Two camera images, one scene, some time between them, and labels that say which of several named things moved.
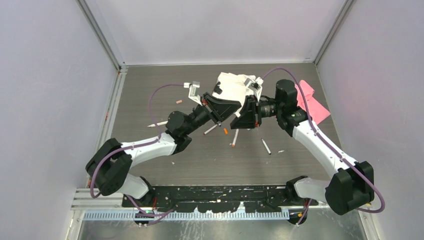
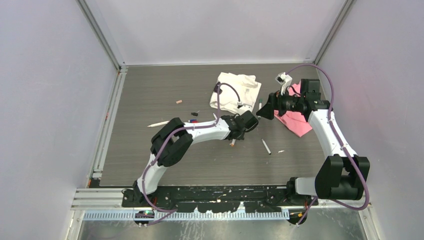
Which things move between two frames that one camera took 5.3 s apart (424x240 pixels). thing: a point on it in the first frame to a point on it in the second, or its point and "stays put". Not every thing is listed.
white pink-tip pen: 157,124 stays put
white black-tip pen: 266,146 stays put
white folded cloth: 233,87 stays put
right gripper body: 258,110 to 281,100
